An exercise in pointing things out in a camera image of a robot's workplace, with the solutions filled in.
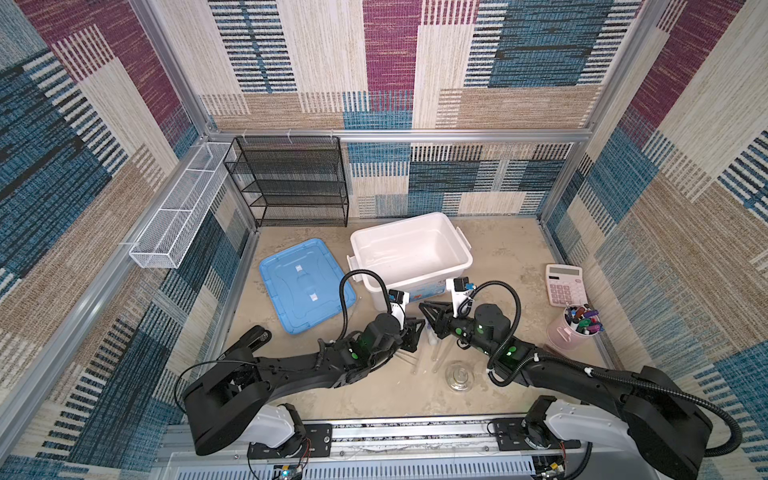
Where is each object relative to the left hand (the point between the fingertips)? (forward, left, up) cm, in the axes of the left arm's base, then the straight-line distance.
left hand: (424, 319), depth 79 cm
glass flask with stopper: (-12, -8, -7) cm, 17 cm away
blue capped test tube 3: (-7, -4, -14) cm, 16 cm away
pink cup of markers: (-2, -39, -2) cm, 39 cm away
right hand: (+2, +1, +2) cm, 3 cm away
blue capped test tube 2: (-6, 0, -13) cm, 15 cm away
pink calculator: (+17, -49, -11) cm, 53 cm away
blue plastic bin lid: (+20, +37, -13) cm, 44 cm away
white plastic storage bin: (+32, -2, -13) cm, 34 cm away
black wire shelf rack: (+52, +43, +4) cm, 68 cm away
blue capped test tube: (-5, +3, -14) cm, 15 cm away
